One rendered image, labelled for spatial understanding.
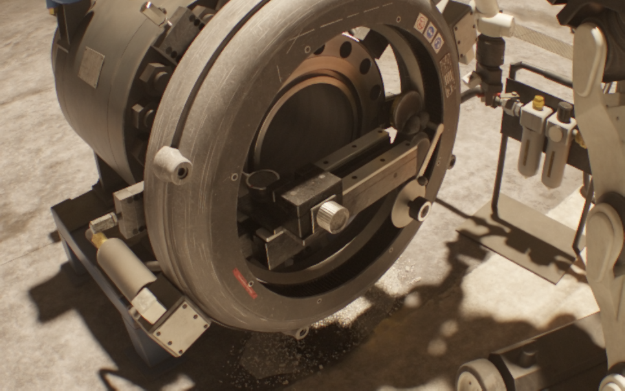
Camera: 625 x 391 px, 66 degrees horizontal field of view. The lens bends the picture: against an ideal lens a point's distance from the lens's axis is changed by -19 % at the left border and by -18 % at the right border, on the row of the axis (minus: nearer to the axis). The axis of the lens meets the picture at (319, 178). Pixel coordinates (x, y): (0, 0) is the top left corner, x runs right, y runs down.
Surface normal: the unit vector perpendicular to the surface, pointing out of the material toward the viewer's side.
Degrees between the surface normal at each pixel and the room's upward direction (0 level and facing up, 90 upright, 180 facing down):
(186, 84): 51
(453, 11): 23
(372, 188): 90
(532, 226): 0
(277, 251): 90
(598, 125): 108
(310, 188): 2
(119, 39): 46
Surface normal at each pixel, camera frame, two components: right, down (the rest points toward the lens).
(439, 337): -0.02, -0.84
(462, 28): 0.69, 0.38
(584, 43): -0.97, 0.15
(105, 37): -0.55, -0.27
